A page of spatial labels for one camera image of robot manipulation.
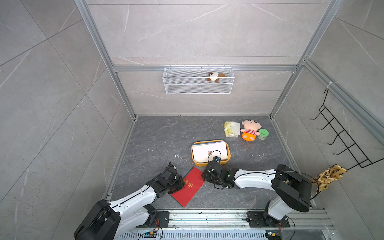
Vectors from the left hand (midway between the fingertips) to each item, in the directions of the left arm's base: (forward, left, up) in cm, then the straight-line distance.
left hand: (187, 181), depth 85 cm
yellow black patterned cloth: (-6, -68, +21) cm, 71 cm away
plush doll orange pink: (+32, -44, +4) cm, 55 cm away
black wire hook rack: (+23, -72, +31) cm, 82 cm away
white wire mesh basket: (+59, -5, +28) cm, 66 cm away
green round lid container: (+30, -54, +3) cm, 62 cm away
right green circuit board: (-27, -41, -2) cm, 49 cm away
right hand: (+2, -10, 0) cm, 10 cm away
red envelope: (0, -4, -1) cm, 4 cm away
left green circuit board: (-24, +18, -3) cm, 30 cm away
